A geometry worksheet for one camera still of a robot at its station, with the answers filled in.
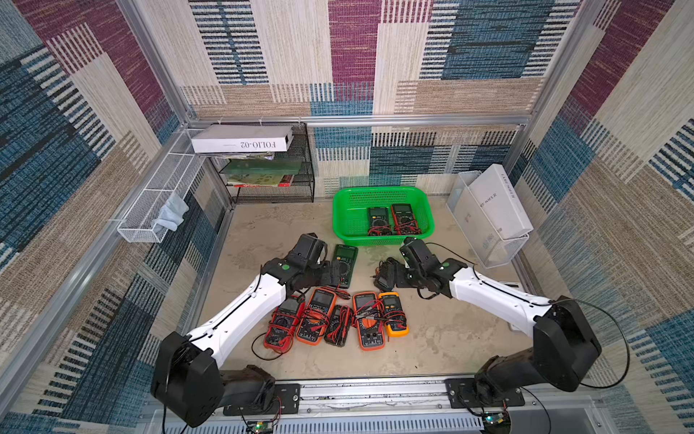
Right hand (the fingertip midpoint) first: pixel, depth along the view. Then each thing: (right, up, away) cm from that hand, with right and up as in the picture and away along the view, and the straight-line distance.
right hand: (397, 272), depth 87 cm
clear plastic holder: (+33, +7, +5) cm, 34 cm away
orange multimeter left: (-25, -13, -4) cm, 29 cm away
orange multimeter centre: (-9, -14, -4) cm, 17 cm away
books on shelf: (-48, +34, +9) cm, 59 cm away
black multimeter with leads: (-18, -15, -4) cm, 24 cm away
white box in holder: (+36, +23, +5) cm, 43 cm away
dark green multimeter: (-3, +16, +23) cm, 29 cm away
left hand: (-22, +1, -4) cm, 22 cm away
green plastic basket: (-15, +19, +26) cm, 36 cm away
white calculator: (+42, -6, +6) cm, 43 cm away
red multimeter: (+6, +17, +21) cm, 28 cm away
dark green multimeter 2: (-16, +3, +12) cm, 21 cm away
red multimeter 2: (-36, -17, -6) cm, 40 cm away
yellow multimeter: (-1, -14, -4) cm, 14 cm away
